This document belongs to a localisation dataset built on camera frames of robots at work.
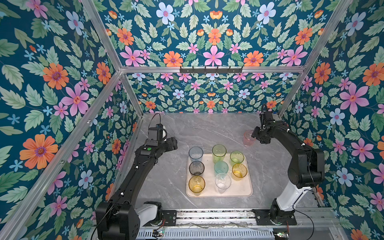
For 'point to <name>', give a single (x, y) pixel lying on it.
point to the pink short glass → (248, 140)
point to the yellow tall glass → (196, 185)
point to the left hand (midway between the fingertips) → (173, 138)
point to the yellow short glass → (238, 171)
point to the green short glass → (236, 157)
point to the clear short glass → (222, 182)
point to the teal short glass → (220, 167)
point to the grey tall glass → (196, 168)
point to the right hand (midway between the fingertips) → (256, 135)
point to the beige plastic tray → (242, 188)
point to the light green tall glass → (218, 153)
